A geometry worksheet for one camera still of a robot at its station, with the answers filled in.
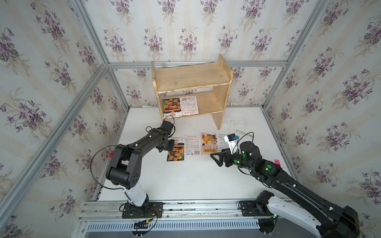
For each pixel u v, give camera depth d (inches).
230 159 25.5
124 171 18.1
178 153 36.6
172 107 35.7
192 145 38.5
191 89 45.1
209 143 38.7
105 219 28.3
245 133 41.0
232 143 26.1
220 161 25.6
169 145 32.7
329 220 15.9
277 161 35.6
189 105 36.5
